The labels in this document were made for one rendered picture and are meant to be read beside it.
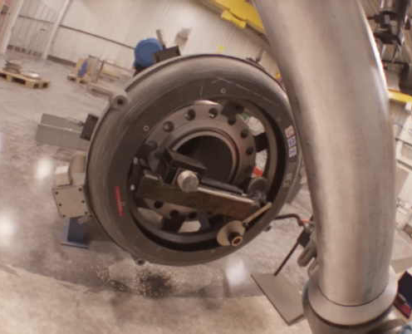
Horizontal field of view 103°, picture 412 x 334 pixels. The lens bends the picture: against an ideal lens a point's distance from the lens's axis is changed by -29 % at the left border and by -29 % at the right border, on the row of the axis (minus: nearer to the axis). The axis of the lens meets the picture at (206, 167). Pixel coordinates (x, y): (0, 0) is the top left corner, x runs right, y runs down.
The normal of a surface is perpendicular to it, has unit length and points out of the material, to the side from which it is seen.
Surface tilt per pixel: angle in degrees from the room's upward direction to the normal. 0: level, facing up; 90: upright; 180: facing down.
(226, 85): 90
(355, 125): 105
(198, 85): 90
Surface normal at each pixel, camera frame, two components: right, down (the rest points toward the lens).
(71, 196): 0.39, 0.41
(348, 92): -0.39, 0.36
